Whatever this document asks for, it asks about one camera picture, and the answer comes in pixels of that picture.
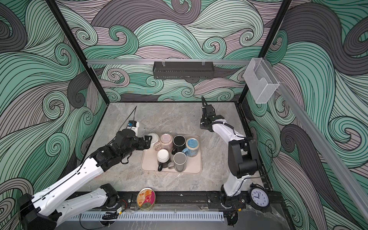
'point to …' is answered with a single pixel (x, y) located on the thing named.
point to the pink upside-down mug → (166, 142)
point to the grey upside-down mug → (179, 164)
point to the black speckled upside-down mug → (179, 142)
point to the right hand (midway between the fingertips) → (205, 124)
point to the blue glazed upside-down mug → (192, 149)
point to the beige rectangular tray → (149, 162)
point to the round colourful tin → (146, 198)
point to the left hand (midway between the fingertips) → (145, 135)
